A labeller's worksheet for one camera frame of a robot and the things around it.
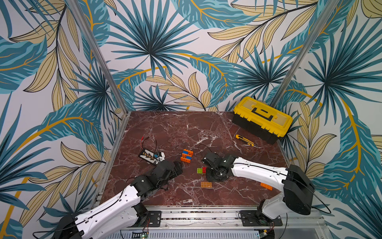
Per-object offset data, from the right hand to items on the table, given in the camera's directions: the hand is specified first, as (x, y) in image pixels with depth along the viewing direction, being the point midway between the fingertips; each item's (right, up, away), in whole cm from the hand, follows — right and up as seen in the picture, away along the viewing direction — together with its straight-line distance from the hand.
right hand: (208, 178), depth 81 cm
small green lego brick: (-4, +2, +8) cm, 9 cm away
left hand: (-18, +6, -3) cm, 19 cm away
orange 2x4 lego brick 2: (-13, +8, +11) cm, 19 cm away
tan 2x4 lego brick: (-1, -4, +2) cm, 5 cm away
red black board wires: (-43, +19, +22) cm, 52 cm away
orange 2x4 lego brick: (-11, +12, +14) cm, 21 cm away
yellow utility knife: (+28, +19, +22) cm, 40 cm away
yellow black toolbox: (+35, +33, +13) cm, 50 cm away
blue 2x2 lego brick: (-11, +9, +11) cm, 18 cm away
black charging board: (-37, +10, +11) cm, 40 cm away
